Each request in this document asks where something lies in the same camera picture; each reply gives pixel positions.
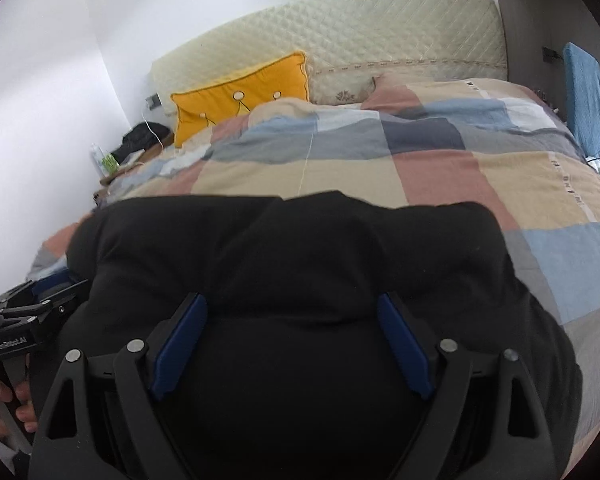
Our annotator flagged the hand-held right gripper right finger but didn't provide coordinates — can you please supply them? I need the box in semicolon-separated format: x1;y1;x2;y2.
377;291;558;480

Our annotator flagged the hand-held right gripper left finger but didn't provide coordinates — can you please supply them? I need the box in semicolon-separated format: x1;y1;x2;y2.
30;292;210;480

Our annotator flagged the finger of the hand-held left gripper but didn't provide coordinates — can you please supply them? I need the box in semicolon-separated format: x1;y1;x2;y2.
0;280;89;322
0;274;73;311

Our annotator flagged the black puffer jacket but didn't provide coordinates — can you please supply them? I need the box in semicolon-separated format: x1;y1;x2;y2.
60;190;584;480

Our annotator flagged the white bottle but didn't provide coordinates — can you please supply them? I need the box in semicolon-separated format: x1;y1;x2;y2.
90;143;107;177

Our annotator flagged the wooden nightstand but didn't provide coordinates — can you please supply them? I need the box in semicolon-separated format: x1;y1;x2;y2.
97;134;176;187

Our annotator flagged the black bag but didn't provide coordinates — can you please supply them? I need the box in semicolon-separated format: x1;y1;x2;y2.
110;122;174;162

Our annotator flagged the patchwork quilt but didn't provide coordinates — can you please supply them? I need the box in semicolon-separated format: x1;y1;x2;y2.
27;77;600;480

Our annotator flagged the yellow crown pillow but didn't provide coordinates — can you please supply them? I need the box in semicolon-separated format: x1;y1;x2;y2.
170;51;312;149

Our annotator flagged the cream flower pillow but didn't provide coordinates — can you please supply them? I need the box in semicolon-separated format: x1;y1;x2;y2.
307;60;509;107

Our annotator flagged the cream quilted headboard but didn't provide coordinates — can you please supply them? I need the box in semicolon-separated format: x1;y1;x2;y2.
150;0;509;117

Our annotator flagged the grey built-in wardrobe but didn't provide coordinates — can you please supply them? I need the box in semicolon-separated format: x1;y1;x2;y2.
487;0;600;126

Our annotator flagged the white charging cable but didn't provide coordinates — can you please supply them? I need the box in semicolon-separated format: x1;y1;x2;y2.
141;104;165;148

